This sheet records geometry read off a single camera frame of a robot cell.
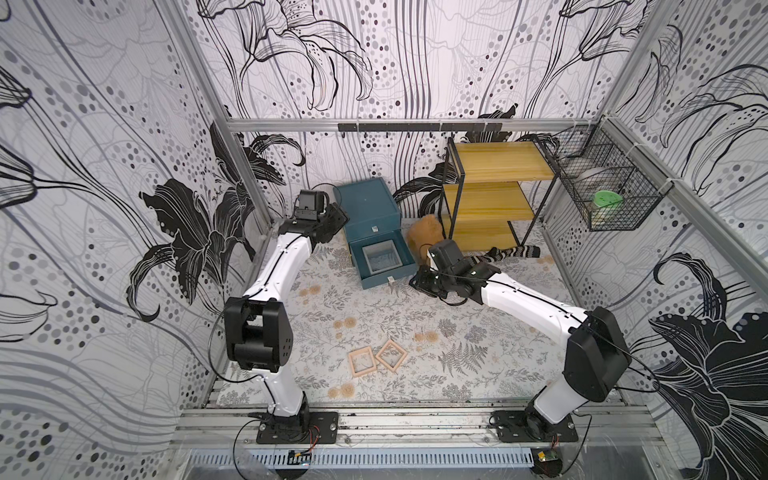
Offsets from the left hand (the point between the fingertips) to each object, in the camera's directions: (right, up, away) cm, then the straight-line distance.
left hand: (346, 220), depth 89 cm
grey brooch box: (+10, -11, +15) cm, 21 cm away
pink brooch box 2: (+14, -40, -3) cm, 42 cm away
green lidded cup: (+72, +5, -10) cm, 73 cm away
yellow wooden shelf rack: (+45, +10, +12) cm, 47 cm away
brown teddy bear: (+25, -4, +15) cm, 29 cm away
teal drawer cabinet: (+8, +1, +3) cm, 9 cm away
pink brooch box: (+5, -41, -5) cm, 41 cm away
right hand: (+20, -17, -4) cm, 27 cm away
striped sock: (+52, -11, +18) cm, 56 cm away
